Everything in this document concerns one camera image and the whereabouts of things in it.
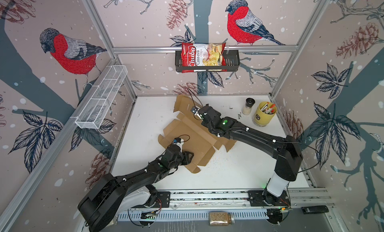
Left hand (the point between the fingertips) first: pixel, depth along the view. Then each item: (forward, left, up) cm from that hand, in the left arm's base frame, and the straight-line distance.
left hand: (192, 156), depth 83 cm
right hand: (+18, -8, +16) cm, 25 cm away
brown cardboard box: (+11, -4, -5) cm, 12 cm away
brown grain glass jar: (-28, -13, 0) cm, 31 cm away
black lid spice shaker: (+35, -39, 0) cm, 52 cm away
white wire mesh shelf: (+17, +47, +25) cm, 56 cm away
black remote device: (-25, -59, -5) cm, 65 cm away
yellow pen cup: (+25, -47, +7) cm, 54 cm away
